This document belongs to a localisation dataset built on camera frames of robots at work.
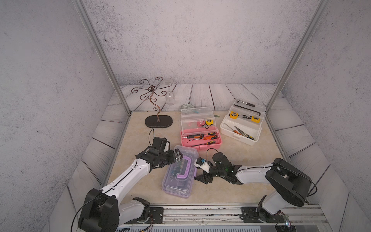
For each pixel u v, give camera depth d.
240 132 1.07
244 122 1.07
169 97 1.05
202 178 0.74
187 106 1.19
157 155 0.64
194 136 1.02
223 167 0.68
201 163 0.73
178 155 0.75
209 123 1.02
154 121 1.15
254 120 1.04
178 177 0.75
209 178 0.76
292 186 0.44
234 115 1.08
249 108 1.08
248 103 1.11
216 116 1.19
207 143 1.01
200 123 1.02
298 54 0.87
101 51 0.85
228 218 0.73
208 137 1.02
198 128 1.02
